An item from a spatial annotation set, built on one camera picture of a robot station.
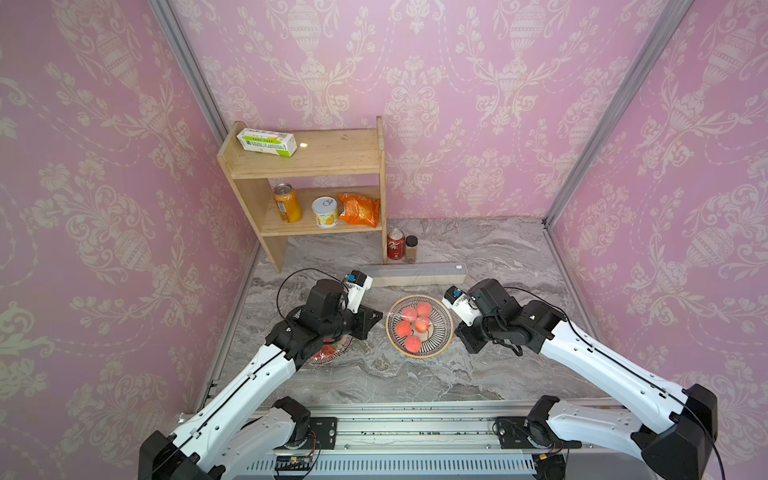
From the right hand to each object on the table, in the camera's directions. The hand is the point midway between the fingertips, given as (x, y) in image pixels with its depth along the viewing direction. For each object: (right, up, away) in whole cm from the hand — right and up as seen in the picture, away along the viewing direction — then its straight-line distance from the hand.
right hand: (459, 330), depth 76 cm
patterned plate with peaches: (-4, -7, +13) cm, 15 cm away
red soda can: (-16, +22, +26) cm, 38 cm away
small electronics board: (-42, -32, -3) cm, 52 cm away
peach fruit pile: (-11, -1, +13) cm, 17 cm away
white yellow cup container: (-37, +33, +12) cm, 51 cm away
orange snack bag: (-27, +33, +12) cm, 44 cm away
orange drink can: (-47, +34, +9) cm, 59 cm away
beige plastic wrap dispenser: (-9, +13, +21) cm, 26 cm away
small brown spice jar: (-10, +21, +28) cm, 36 cm away
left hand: (-20, +4, -3) cm, 20 cm away
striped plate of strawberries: (-32, -8, +9) cm, 35 cm away
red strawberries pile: (-36, -8, +8) cm, 38 cm away
